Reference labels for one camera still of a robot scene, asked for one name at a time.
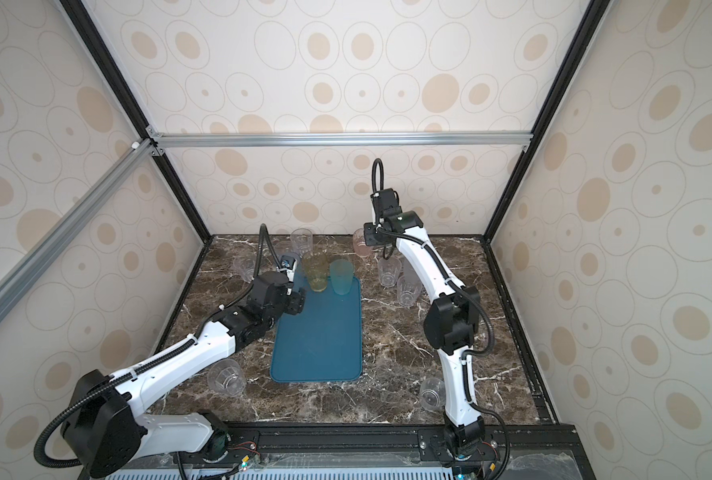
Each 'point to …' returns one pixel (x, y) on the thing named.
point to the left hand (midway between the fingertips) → (299, 279)
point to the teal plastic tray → (324, 342)
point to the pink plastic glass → (359, 244)
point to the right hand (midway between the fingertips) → (374, 232)
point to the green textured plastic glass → (341, 273)
